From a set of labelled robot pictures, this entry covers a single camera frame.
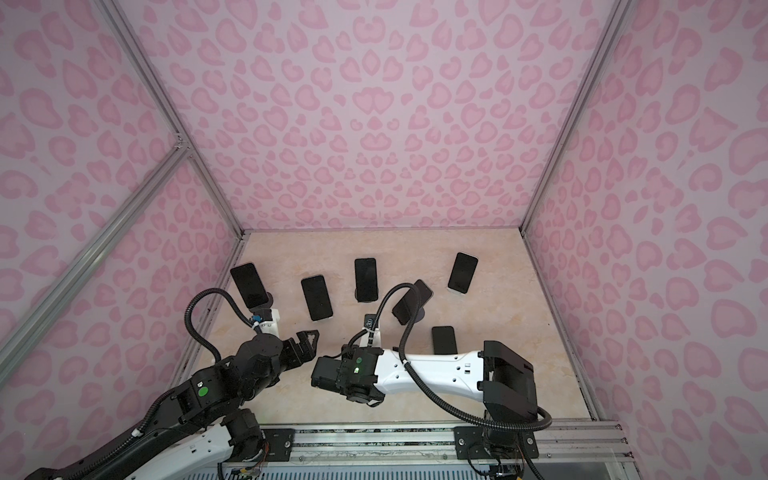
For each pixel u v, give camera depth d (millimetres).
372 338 641
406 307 933
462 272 955
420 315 952
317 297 927
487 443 626
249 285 927
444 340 914
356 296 979
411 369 459
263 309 1006
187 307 502
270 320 652
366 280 949
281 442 734
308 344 661
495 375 473
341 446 748
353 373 503
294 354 629
